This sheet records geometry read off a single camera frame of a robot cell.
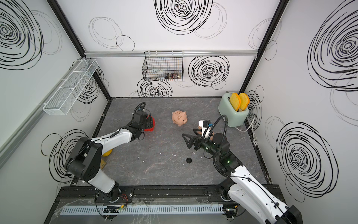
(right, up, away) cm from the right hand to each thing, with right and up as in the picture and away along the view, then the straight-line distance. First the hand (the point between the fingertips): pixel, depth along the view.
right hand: (188, 133), depth 70 cm
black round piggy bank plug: (+1, -19, +16) cm, 25 cm away
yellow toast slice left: (+32, +18, +21) cm, 42 cm away
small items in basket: (-9, +34, +17) cm, 39 cm away
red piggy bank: (-25, -1, +26) cm, 36 cm away
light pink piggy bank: (-5, +7, +25) cm, 26 cm away
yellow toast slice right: (+38, +18, +20) cm, 46 cm away
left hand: (-28, +6, +23) cm, 37 cm away
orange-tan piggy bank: (+6, +1, +2) cm, 6 cm away
